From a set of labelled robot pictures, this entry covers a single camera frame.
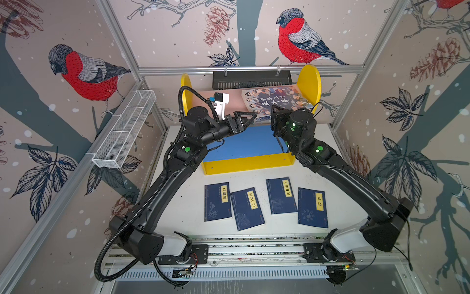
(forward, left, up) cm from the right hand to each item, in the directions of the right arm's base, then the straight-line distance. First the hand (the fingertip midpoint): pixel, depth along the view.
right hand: (265, 106), depth 65 cm
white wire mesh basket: (-10, +59, -12) cm, 61 cm away
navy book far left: (-18, +22, -44) cm, 53 cm away
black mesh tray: (+34, +19, -9) cm, 40 cm away
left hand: (-9, +5, +2) cm, 10 cm away
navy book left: (-21, +7, -45) cm, 50 cm away
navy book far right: (-19, -24, -46) cm, 56 cm away
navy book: (-13, -10, -46) cm, 49 cm away
